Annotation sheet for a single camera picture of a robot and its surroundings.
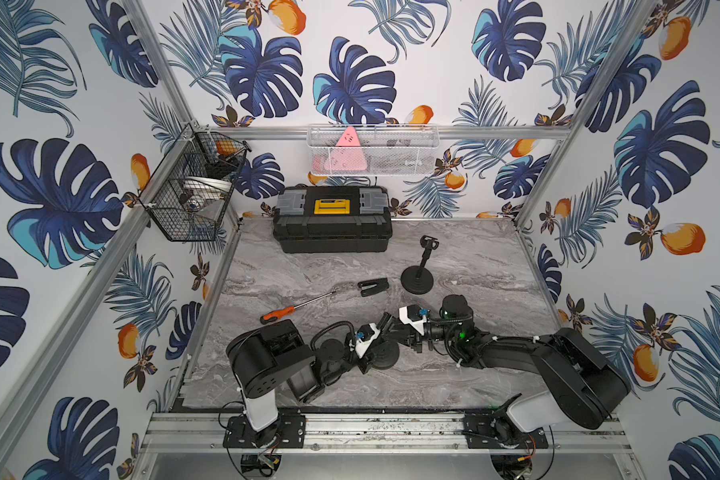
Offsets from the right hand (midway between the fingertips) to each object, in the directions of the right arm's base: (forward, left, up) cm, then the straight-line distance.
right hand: (384, 327), depth 79 cm
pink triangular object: (+45, +11, +23) cm, 52 cm away
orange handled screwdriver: (+8, +36, -10) cm, 38 cm away
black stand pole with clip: (+23, -13, +8) cm, 28 cm away
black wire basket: (+29, +55, +20) cm, 65 cm away
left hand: (0, 0, -4) cm, 4 cm away
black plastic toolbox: (+36, +19, +5) cm, 41 cm away
